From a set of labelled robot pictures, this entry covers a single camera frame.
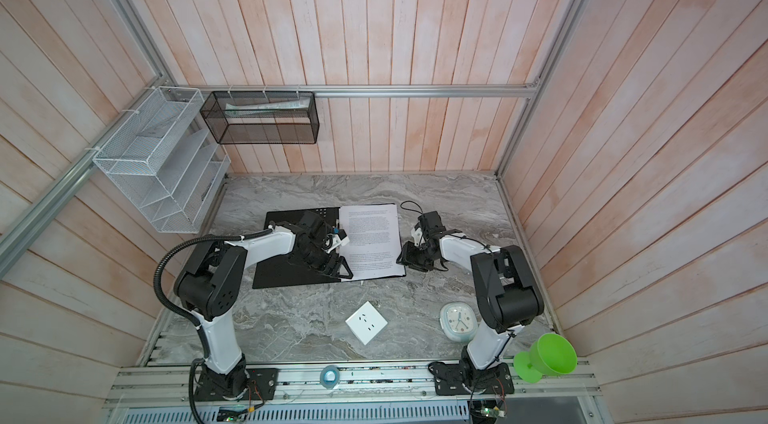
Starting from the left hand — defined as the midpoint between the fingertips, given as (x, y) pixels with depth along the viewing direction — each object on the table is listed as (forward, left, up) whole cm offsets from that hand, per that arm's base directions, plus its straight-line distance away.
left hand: (343, 279), depth 89 cm
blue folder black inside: (-2, +12, +9) cm, 16 cm away
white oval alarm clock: (-12, -33, -1) cm, 35 cm away
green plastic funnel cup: (-23, -48, +13) cm, 55 cm away
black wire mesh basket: (+51, +31, +22) cm, 64 cm away
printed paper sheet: (+12, -9, -3) cm, 16 cm away
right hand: (+7, -19, -2) cm, 20 cm away
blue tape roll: (-25, +2, -3) cm, 25 cm away
